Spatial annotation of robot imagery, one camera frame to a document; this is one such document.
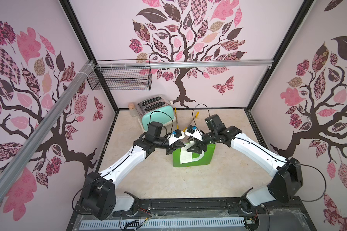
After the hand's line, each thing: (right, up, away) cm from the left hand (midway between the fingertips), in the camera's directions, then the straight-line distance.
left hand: (182, 146), depth 76 cm
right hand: (+3, +2, 0) cm, 4 cm away
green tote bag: (+12, -8, +4) cm, 15 cm away
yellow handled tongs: (+1, +10, -9) cm, 14 cm away
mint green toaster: (-17, +22, +19) cm, 33 cm away
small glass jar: (-38, +22, +34) cm, 55 cm away
